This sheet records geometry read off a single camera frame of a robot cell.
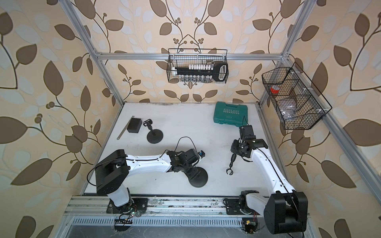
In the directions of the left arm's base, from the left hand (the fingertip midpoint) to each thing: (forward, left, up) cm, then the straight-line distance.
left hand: (195, 168), depth 83 cm
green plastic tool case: (+40, -27, +1) cm, 49 cm away
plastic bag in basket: (+20, -46, +30) cm, 59 cm away
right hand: (+9, -23, +7) cm, 26 cm away
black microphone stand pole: (+20, +27, +16) cm, 38 cm away
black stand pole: (+5, -22, +6) cm, 23 cm away
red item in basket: (+38, -47, +27) cm, 66 cm away
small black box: (+33, +45, -4) cm, 56 cm away
